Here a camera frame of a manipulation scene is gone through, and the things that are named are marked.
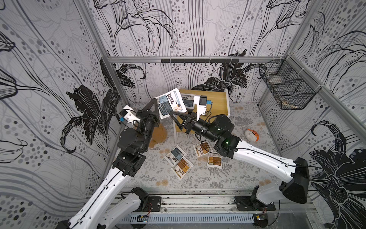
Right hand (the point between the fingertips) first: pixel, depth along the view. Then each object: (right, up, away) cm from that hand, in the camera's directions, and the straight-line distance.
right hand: (175, 111), depth 54 cm
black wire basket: (+72, +16, +34) cm, 81 cm away
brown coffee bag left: (+2, -32, +29) cm, 43 cm away
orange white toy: (+48, -14, +39) cm, 63 cm away
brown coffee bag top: (+13, -23, +36) cm, 45 cm away
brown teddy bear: (-13, -14, +37) cm, 42 cm away
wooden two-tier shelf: (+21, +5, +22) cm, 31 cm away
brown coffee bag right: (+21, -29, +32) cm, 48 cm away
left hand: (-5, +4, +1) cm, 7 cm away
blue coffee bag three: (-4, -27, +35) cm, 44 cm away
